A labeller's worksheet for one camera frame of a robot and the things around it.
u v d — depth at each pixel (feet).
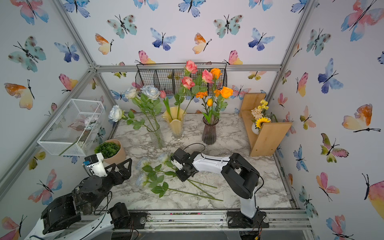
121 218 2.07
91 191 1.40
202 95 2.72
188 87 2.67
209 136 3.18
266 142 2.81
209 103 2.77
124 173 1.85
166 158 3.00
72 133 2.38
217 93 2.72
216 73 2.81
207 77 2.53
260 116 2.90
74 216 1.42
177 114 3.15
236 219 2.39
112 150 2.84
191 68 2.59
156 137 3.05
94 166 1.72
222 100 2.64
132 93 2.49
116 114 2.36
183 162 2.31
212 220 2.46
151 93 2.48
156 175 2.90
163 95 2.83
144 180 2.71
